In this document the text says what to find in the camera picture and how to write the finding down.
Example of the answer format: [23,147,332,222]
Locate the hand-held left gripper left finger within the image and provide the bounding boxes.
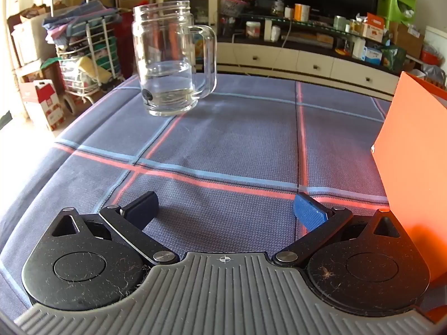
[51,191,180,266]

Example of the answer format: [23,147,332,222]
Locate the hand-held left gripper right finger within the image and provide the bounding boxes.
[272,193,402,267]

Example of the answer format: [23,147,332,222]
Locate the orange box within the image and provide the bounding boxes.
[371,71,447,323]

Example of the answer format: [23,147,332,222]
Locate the clear glass jar mug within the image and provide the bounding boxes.
[131,0,218,117]

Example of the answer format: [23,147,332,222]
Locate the white low cabinet with drawers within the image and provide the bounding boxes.
[213,40,400,95]

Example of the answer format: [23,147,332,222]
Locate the cardboard box with red print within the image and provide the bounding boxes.
[18,80,65,131]

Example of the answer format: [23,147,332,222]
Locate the blue and white tissue box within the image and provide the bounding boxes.
[363,47,384,65]

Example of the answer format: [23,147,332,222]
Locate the dark green bag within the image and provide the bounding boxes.
[382,45,408,71]

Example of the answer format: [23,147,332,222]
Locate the red and white carton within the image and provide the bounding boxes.
[361,13,387,40]

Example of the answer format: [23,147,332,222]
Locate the brown cardboard box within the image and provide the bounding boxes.
[389,21,425,60]

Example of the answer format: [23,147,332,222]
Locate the stacked plain cardboard boxes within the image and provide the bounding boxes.
[8,4,56,67]

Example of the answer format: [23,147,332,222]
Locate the cream glass-door cabinet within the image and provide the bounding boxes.
[155,0,222,74]

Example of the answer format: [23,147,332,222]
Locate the white storage container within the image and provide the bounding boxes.
[424,26,447,75]

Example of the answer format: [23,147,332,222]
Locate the green plastic drawer unit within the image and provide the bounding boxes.
[379,0,419,25]

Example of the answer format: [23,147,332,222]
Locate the white cable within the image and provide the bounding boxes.
[244,19,294,76]

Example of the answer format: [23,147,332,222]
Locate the white wire shopping trolley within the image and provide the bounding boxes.
[42,0,125,106]

